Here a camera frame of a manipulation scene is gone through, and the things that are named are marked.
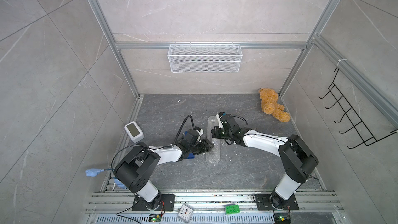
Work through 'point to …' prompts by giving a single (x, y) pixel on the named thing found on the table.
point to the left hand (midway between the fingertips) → (213, 145)
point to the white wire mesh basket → (204, 58)
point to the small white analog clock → (185, 213)
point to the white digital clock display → (135, 133)
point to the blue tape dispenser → (191, 156)
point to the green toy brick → (232, 209)
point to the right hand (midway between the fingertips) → (212, 131)
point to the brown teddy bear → (269, 98)
